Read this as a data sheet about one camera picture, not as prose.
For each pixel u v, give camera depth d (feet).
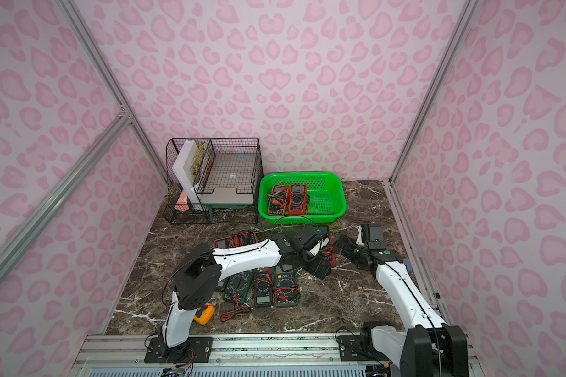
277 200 3.49
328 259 2.97
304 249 2.24
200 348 2.40
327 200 3.63
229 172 3.61
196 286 1.58
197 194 2.96
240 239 3.11
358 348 2.39
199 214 3.54
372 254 1.96
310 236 2.23
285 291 2.68
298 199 3.49
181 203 3.39
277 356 2.37
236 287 2.71
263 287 2.69
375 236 2.14
